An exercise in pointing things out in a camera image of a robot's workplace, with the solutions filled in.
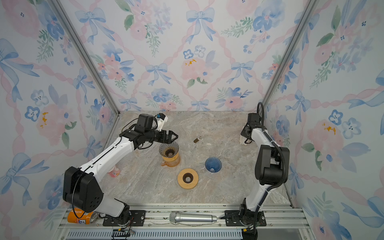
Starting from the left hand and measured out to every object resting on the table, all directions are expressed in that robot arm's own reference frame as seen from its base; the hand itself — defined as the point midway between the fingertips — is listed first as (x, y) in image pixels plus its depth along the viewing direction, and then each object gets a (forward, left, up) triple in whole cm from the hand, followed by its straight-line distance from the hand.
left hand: (172, 134), depth 82 cm
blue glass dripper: (-9, -24, -18) cm, 31 cm away
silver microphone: (-37, -6, -18) cm, 42 cm away
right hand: (+10, -48, -11) cm, 51 cm away
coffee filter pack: (+7, -44, -15) cm, 47 cm away
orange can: (-38, +38, -16) cm, 56 cm away
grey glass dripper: (-4, +3, -11) cm, 12 cm away
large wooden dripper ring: (-17, -9, -21) cm, 28 cm away
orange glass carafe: (-10, 0, -13) cm, 16 cm away
